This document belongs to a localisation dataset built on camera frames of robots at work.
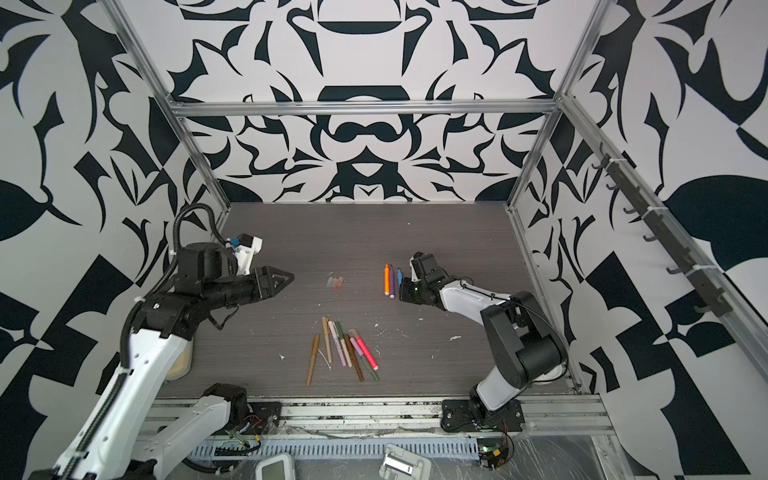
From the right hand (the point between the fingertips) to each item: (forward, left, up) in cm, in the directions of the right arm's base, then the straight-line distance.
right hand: (401, 288), depth 93 cm
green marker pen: (-23, +9, -3) cm, 24 cm away
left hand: (-9, +26, +24) cm, 37 cm away
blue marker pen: (+6, +1, -3) cm, 7 cm away
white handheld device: (-43, +29, +1) cm, 52 cm away
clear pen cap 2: (+3, +21, -2) cm, 22 cm away
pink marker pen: (-20, +9, -3) cm, 22 cm away
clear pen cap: (+4, +23, -2) cm, 23 cm away
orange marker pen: (+5, +5, -4) cm, 8 cm away
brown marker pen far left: (-18, +25, -4) cm, 31 cm away
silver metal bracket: (-43, +2, -2) cm, 43 cm away
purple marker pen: (+4, +3, -4) cm, 6 cm away
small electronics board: (-41, -20, -5) cm, 45 cm away
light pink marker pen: (-15, +19, -3) cm, 24 cm away
